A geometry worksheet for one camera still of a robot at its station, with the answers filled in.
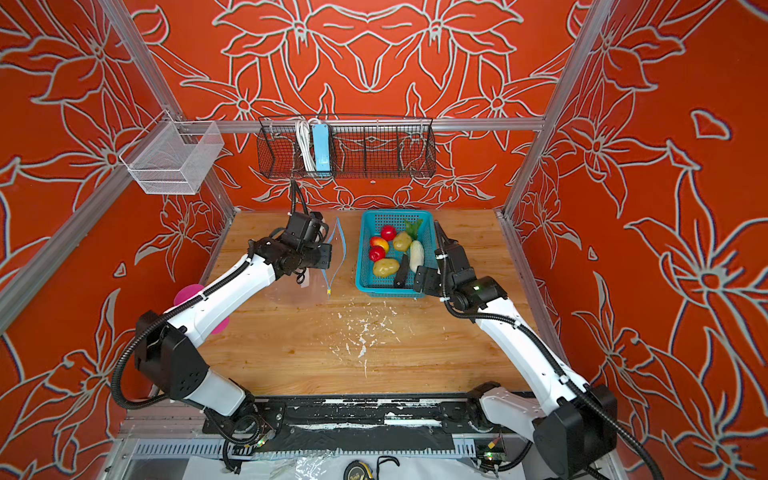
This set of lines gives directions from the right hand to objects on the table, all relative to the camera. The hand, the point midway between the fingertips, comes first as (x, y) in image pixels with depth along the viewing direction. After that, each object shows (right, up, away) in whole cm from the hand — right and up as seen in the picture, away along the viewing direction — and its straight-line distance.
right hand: (425, 277), depth 79 cm
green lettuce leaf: (-1, +15, +28) cm, 32 cm away
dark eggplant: (-5, -1, +19) cm, 19 cm away
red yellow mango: (-13, +10, +26) cm, 31 cm away
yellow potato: (-10, +1, +18) cm, 21 cm away
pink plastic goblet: (-65, -4, +2) cm, 65 cm away
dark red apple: (-9, +13, +28) cm, 32 cm away
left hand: (-28, +7, +4) cm, 29 cm away
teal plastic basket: (-16, +15, +29) cm, 37 cm away
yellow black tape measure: (-17, -41, -15) cm, 47 cm away
